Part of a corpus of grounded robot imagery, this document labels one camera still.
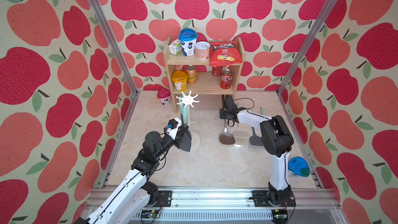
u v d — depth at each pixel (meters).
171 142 0.65
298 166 0.75
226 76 0.86
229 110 0.80
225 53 0.75
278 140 0.55
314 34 0.86
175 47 0.77
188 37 0.74
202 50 0.73
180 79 0.86
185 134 0.75
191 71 0.89
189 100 0.63
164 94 1.07
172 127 0.60
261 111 1.09
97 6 0.77
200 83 0.98
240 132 0.98
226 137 0.98
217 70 0.96
